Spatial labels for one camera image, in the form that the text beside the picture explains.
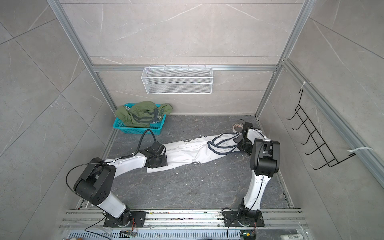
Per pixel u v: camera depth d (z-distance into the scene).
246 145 0.83
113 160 0.51
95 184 0.45
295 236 0.67
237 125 1.12
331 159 0.58
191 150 0.99
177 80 1.00
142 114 1.11
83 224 0.72
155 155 0.71
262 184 0.57
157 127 1.11
